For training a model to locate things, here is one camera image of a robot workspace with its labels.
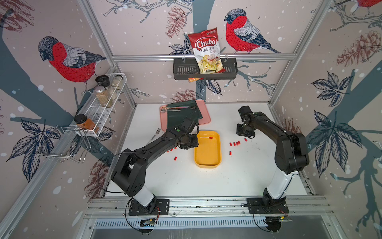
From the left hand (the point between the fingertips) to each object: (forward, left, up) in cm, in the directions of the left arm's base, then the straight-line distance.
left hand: (199, 141), depth 85 cm
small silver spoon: (+34, +27, -11) cm, 45 cm away
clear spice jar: (+27, +49, +23) cm, 60 cm away
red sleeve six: (+1, +15, -11) cm, 19 cm away
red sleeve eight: (-6, +15, -11) cm, 19 cm away
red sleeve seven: (0, +20, -12) cm, 24 cm away
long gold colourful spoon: (+38, +28, -11) cm, 49 cm away
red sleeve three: (+6, -27, -12) cm, 30 cm away
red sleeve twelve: (+5, -24, -12) cm, 27 cm away
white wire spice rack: (+5, +53, +19) cm, 56 cm away
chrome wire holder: (-17, +52, +15) cm, 57 cm away
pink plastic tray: (+27, -5, -13) cm, 30 cm away
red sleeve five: (0, +18, -12) cm, 22 cm away
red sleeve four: (+10, -8, -12) cm, 18 cm away
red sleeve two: (-2, -20, -11) cm, 23 cm away
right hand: (+10, -27, -5) cm, 29 cm away
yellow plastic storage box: (-3, -6, -10) cm, 12 cm away
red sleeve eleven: (+8, -32, -12) cm, 35 cm away
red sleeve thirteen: (+5, -26, -12) cm, 29 cm away
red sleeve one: (+4, -21, -12) cm, 25 cm away
